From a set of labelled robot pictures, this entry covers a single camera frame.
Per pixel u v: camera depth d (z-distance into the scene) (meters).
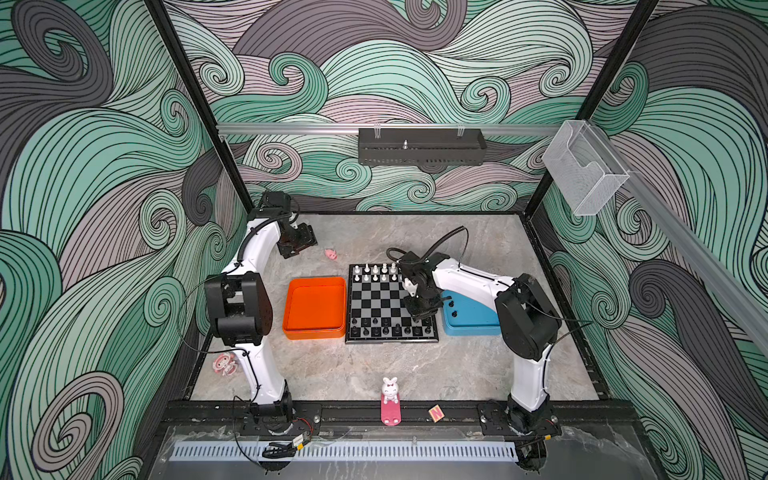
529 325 0.50
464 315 0.92
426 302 0.76
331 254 1.06
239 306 0.50
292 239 0.78
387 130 0.94
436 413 0.73
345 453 0.76
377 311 0.92
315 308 0.92
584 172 0.82
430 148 0.95
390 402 0.73
